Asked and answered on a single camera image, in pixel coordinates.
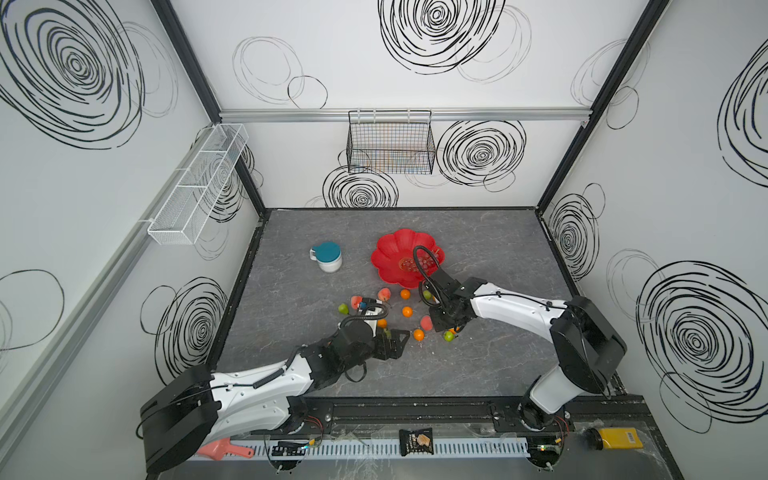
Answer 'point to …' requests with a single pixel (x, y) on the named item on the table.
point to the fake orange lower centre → (418, 334)
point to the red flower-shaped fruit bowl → (390, 248)
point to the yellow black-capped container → (613, 438)
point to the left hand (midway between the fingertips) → (401, 334)
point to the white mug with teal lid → (328, 256)
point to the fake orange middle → (407, 311)
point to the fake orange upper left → (405, 294)
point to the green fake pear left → (343, 308)
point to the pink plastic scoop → (216, 449)
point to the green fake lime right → (449, 336)
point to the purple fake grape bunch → (426, 263)
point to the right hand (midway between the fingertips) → (435, 322)
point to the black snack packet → (418, 441)
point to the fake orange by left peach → (382, 323)
